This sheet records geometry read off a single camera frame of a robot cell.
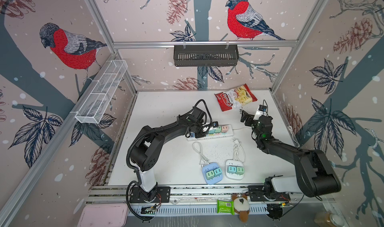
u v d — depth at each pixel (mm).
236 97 1102
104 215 676
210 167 801
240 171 745
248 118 801
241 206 684
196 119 727
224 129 901
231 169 745
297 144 939
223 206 698
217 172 744
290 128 1008
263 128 675
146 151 475
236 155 857
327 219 600
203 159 821
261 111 758
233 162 817
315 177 427
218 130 903
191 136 903
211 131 919
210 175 733
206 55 1043
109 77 861
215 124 781
